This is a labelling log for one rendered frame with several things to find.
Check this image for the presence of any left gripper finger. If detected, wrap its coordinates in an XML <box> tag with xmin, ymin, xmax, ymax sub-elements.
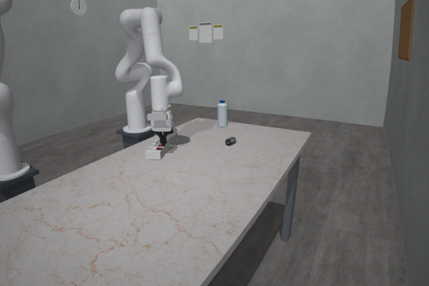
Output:
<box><xmin>152</xmin><ymin>131</ymin><xmax>163</xmax><ymax>145</ymax></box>
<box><xmin>162</xmin><ymin>129</ymin><xmax>173</xmax><ymax>145</ymax></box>

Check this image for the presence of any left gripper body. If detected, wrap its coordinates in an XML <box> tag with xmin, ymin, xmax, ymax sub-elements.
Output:
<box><xmin>151</xmin><ymin>109</ymin><xmax>174</xmax><ymax>132</ymax></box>

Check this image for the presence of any white power strip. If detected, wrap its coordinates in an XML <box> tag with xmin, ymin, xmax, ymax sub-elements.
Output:
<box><xmin>145</xmin><ymin>140</ymin><xmax>181</xmax><ymax>160</ymax></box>

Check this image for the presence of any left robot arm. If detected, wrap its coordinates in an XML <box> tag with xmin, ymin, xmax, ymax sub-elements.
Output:
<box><xmin>115</xmin><ymin>7</ymin><xmax>184</xmax><ymax>133</ymax></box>

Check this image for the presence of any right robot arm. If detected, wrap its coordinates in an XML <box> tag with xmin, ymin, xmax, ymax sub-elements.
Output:
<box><xmin>0</xmin><ymin>0</ymin><xmax>30</xmax><ymax>181</ymax></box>

